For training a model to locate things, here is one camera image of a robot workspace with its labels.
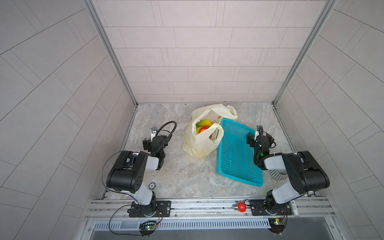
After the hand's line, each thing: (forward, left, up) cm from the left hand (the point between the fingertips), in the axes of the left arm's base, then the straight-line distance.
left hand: (157, 133), depth 93 cm
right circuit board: (-46, -63, -4) cm, 78 cm away
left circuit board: (-47, -4, -1) cm, 48 cm away
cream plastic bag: (-14, -29, +13) cm, 34 cm away
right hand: (+1, -63, +1) cm, 63 cm away
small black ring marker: (-30, -2, -4) cm, 30 cm away
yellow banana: (+10, -29, -2) cm, 31 cm away
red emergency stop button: (-39, -47, -2) cm, 61 cm away
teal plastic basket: (-15, -49, -3) cm, 51 cm away
